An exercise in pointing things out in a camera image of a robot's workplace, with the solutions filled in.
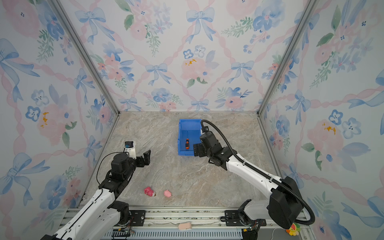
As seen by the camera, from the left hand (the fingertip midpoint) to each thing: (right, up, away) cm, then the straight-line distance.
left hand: (142, 149), depth 82 cm
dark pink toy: (+5, -23, -2) cm, 23 cm away
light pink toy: (+14, -23, -2) cm, 27 cm away
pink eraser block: (+24, -34, -11) cm, 43 cm away
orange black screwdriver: (+24, +1, +18) cm, 30 cm away
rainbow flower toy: (+76, -36, -12) cm, 85 cm away
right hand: (+33, +3, +1) cm, 33 cm away
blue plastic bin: (+25, +11, +32) cm, 42 cm away
